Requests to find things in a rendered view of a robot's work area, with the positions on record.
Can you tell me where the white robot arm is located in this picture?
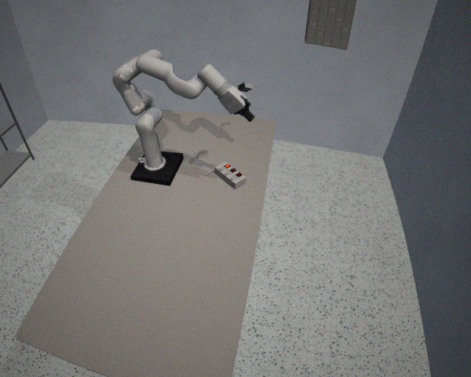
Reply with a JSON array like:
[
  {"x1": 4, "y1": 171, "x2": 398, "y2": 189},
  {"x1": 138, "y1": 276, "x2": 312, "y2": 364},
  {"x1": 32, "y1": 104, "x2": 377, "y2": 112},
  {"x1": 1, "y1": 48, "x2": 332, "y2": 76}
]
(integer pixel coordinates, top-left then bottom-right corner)
[{"x1": 113, "y1": 49, "x2": 231, "y2": 171}]

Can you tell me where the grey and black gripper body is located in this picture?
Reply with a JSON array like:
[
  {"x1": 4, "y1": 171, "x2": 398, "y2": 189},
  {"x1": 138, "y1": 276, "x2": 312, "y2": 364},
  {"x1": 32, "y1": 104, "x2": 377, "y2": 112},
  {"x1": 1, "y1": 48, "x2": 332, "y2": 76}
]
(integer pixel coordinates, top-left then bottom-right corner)
[{"x1": 218, "y1": 85, "x2": 248, "y2": 114}]

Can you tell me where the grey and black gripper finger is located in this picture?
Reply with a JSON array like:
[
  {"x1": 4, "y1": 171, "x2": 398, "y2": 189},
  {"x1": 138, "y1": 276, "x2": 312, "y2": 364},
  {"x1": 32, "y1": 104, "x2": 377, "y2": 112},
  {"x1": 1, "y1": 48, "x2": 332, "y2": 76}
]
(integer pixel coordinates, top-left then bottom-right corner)
[
  {"x1": 242, "y1": 97, "x2": 254, "y2": 121},
  {"x1": 235, "y1": 109, "x2": 250, "y2": 122}
]

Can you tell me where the grey power strip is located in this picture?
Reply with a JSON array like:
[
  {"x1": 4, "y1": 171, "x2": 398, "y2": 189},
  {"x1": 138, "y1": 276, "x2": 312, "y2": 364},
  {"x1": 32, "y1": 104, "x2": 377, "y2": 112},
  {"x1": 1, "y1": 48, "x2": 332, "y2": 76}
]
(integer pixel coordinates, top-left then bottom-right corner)
[{"x1": 204, "y1": 162, "x2": 246, "y2": 189}]

